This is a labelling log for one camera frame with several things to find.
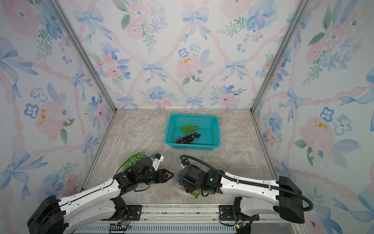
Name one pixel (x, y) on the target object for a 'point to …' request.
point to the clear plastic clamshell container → (125, 159)
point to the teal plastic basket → (209, 129)
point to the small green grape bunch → (189, 128)
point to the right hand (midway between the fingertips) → (181, 176)
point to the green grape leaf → (196, 193)
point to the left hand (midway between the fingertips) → (172, 175)
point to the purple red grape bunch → (188, 139)
